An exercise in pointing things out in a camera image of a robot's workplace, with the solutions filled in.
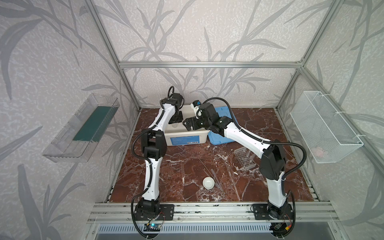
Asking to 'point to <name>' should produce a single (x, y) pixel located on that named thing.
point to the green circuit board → (152, 227)
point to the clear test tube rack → (245, 159)
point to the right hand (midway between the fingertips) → (190, 116)
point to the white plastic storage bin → (177, 134)
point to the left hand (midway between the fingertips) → (178, 116)
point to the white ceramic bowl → (208, 183)
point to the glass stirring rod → (218, 184)
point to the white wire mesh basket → (328, 134)
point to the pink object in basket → (318, 151)
